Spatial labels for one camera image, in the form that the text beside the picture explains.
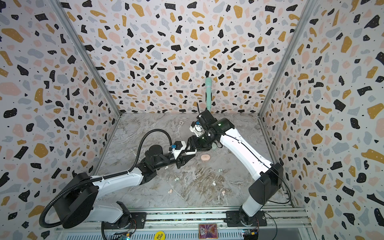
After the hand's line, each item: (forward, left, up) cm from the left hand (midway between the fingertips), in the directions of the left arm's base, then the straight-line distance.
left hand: (195, 150), depth 74 cm
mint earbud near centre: (-6, +11, -23) cm, 26 cm away
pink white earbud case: (+7, -6, -22) cm, 23 cm away
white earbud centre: (-9, -10, -22) cm, 26 cm away
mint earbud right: (-1, -15, -23) cm, 28 cm away
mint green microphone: (+45, -9, +8) cm, 46 cm away
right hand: (0, +3, +2) cm, 4 cm away
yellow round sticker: (-33, +17, -22) cm, 43 cm away
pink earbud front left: (-12, +14, -23) cm, 29 cm away
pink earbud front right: (-14, -15, -23) cm, 31 cm away
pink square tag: (-31, -6, -21) cm, 38 cm away
